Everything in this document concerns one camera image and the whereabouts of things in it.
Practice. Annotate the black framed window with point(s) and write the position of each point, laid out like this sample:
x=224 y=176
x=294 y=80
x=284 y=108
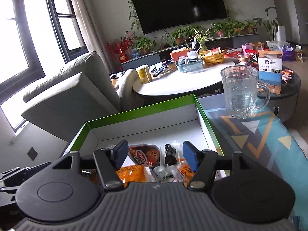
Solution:
x=51 y=16

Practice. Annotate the red flower plant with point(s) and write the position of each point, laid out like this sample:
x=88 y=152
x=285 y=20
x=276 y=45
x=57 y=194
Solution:
x=120 y=45

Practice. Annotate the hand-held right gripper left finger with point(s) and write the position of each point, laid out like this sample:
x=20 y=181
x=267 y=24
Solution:
x=120 y=154

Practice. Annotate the dark round side table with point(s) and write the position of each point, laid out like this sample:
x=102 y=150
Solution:
x=288 y=96

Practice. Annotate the yellow can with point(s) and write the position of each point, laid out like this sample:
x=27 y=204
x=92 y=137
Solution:
x=144 y=74

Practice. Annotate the blue grey plastic tray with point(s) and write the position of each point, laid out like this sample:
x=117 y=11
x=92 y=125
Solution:
x=190 y=68

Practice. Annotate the small orange snack packet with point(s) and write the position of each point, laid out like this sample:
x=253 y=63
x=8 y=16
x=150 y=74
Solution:
x=185 y=172

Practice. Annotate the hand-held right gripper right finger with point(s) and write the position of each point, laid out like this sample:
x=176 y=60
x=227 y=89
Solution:
x=190 y=156

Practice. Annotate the orange woven basket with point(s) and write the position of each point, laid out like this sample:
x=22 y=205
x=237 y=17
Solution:
x=214 y=59

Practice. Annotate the dark television cabinet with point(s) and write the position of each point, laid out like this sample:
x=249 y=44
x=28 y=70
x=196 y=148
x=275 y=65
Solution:
x=149 y=59

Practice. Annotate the orange box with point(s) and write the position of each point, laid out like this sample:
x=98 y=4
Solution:
x=179 y=54

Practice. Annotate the grey armchair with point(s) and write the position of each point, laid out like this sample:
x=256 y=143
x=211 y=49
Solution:
x=72 y=93

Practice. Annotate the white air purifier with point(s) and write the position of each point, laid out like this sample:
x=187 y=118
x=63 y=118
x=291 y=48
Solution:
x=281 y=33

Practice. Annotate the round white table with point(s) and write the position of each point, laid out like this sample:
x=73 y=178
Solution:
x=180 y=81

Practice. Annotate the purple bag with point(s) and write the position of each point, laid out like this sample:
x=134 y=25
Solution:
x=288 y=54

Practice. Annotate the clear packet dark snack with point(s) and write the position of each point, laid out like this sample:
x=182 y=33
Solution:
x=170 y=158

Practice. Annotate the tall leafy plant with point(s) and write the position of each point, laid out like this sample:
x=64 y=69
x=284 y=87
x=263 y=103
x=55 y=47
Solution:
x=268 y=21

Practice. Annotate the blue white carton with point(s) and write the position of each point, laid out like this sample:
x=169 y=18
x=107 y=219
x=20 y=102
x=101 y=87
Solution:
x=269 y=81

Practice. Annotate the clear glass mug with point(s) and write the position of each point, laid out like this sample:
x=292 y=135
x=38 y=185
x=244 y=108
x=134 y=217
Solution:
x=238 y=93

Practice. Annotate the black wall television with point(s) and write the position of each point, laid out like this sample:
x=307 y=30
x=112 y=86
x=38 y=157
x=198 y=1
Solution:
x=180 y=4

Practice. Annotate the dark wall socket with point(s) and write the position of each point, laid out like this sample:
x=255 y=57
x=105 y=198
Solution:
x=32 y=153

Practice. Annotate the beige curtain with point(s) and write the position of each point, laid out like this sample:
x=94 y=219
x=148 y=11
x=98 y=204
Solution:
x=81 y=16

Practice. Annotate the white clear snack packet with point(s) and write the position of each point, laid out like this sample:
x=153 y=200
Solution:
x=163 y=175

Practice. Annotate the spider plant in vase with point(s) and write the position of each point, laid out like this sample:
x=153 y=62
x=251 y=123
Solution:
x=202 y=38

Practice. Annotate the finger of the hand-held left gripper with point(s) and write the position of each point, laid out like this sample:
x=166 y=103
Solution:
x=14 y=174
x=8 y=190

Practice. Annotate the pile of boxes and bags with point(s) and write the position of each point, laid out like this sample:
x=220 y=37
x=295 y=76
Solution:
x=255 y=45

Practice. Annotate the green potted plant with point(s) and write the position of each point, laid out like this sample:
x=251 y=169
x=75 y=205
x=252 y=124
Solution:
x=144 y=44
x=228 y=27
x=178 y=35

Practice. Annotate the orange pastry packet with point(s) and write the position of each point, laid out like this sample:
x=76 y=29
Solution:
x=134 y=173

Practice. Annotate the clear plastic cup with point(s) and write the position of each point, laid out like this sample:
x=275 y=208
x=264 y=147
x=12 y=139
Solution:
x=243 y=59

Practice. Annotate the green cardboard box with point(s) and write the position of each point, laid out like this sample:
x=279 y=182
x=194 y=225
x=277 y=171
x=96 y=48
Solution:
x=144 y=130

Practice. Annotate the red tomato snack packet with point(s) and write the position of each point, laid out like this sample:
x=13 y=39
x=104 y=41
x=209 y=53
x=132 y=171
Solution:
x=142 y=157

